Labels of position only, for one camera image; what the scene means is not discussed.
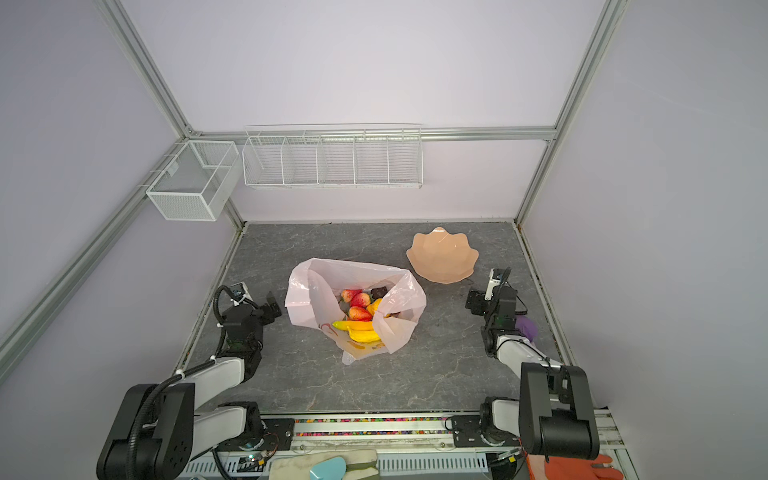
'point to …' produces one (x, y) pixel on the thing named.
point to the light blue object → (332, 468)
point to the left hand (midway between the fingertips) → (256, 300)
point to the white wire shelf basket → (384, 155)
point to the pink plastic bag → (312, 296)
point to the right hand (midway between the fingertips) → (486, 288)
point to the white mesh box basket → (199, 182)
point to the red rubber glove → (571, 468)
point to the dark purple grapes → (378, 292)
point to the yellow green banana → (365, 336)
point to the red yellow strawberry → (348, 294)
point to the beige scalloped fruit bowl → (442, 257)
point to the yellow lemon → (373, 307)
